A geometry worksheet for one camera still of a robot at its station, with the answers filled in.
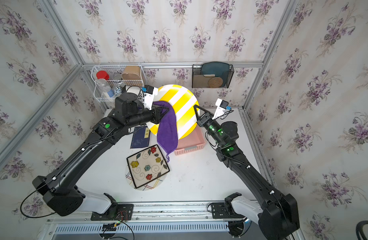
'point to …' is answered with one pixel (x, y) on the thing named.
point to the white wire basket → (111, 80)
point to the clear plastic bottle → (105, 88)
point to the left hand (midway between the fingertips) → (172, 111)
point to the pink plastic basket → (194, 141)
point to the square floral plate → (147, 165)
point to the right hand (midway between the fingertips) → (194, 107)
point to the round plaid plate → (150, 185)
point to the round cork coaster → (215, 82)
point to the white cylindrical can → (134, 89)
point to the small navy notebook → (140, 137)
